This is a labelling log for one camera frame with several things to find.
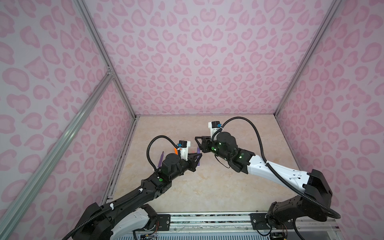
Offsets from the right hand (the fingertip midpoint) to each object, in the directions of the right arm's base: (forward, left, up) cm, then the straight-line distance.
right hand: (197, 137), depth 73 cm
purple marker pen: (-5, -1, -5) cm, 7 cm away
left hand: (-5, -3, -6) cm, 8 cm away
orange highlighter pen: (-9, +9, +2) cm, 13 cm away
